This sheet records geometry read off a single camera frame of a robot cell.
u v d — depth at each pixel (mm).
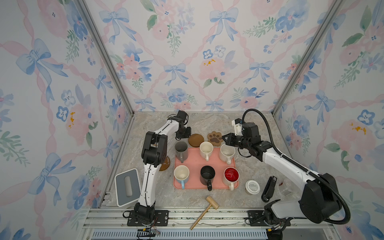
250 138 639
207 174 854
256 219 730
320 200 413
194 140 1044
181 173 872
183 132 925
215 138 1044
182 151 862
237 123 751
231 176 858
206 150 950
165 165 924
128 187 803
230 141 731
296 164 487
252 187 779
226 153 950
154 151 628
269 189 803
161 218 736
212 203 767
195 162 933
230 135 733
